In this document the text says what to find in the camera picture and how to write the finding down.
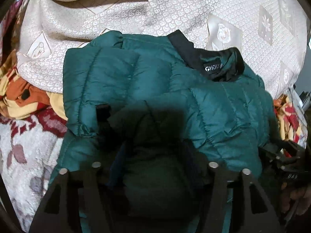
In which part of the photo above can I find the red orange patterned blanket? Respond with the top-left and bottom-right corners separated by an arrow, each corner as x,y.
1,50 -> 68,120

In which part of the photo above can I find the white floral bed sheet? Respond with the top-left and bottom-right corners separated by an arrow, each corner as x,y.
1,107 -> 67,232

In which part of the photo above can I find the person's right hand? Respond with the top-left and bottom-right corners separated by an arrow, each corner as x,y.
280,183 -> 310,216

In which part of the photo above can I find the dark green puffer jacket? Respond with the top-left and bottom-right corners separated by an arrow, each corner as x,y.
48,29 -> 280,233

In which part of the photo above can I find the beige embossed quilt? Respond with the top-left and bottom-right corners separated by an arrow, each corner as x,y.
17,0 -> 308,97

